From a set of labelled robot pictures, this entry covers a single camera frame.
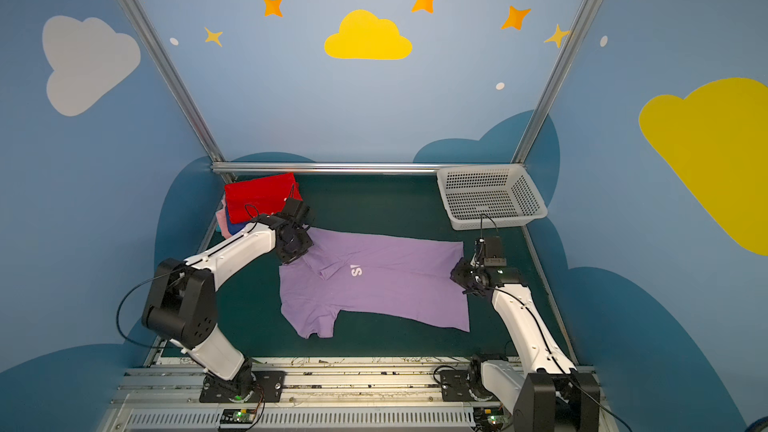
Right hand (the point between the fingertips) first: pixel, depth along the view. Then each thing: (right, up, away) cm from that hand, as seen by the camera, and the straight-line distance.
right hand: (460, 270), depth 85 cm
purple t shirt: (-16, -5, +12) cm, 21 cm away
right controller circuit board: (+4, -33, -14) cm, 36 cm away
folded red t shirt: (-67, +22, +23) cm, 74 cm away
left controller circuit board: (-57, -32, -14) cm, 67 cm away
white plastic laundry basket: (+17, +22, +22) cm, 36 cm away
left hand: (-45, +5, +7) cm, 46 cm away
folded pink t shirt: (-80, +15, +19) cm, 84 cm away
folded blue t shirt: (-73, +12, +13) cm, 75 cm away
